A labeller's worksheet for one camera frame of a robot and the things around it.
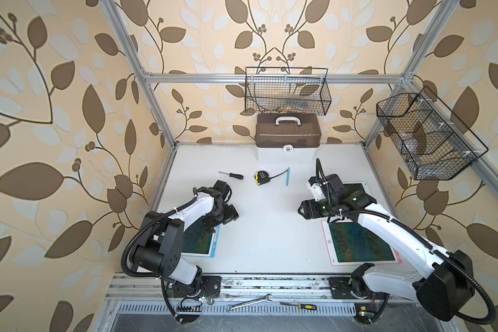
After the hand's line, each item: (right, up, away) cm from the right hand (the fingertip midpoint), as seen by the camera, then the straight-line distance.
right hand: (306, 209), depth 81 cm
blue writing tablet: (-45, -15, +6) cm, 47 cm away
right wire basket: (+44, +26, -7) cm, 52 cm away
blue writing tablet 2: (+29, +7, +21) cm, 37 cm away
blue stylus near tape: (-3, +11, +27) cm, 30 cm away
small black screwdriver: (-30, +12, +25) cm, 41 cm away
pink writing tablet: (+19, -15, +4) cm, 24 cm away
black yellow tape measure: (-17, +12, +21) cm, 30 cm away
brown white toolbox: (-5, +31, +16) cm, 35 cm away
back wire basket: (-3, +53, +17) cm, 56 cm away
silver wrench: (-29, -32, -10) cm, 44 cm away
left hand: (-33, -7, +7) cm, 34 cm away
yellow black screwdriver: (-4, -31, -10) cm, 33 cm away
